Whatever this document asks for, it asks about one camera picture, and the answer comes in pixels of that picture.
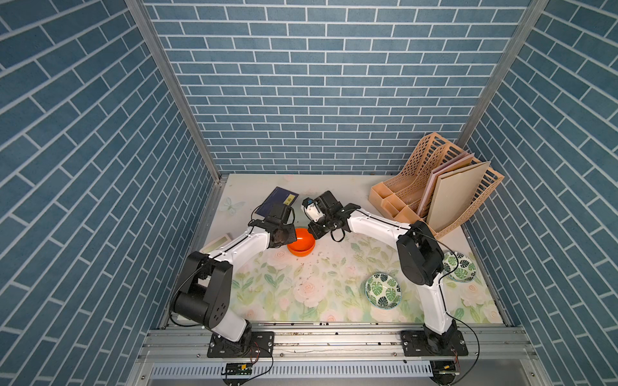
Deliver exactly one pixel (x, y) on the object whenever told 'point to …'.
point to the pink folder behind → (431, 182)
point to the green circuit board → (238, 369)
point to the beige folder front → (454, 192)
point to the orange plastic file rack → (399, 197)
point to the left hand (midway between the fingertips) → (296, 235)
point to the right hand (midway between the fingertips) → (310, 230)
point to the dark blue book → (278, 195)
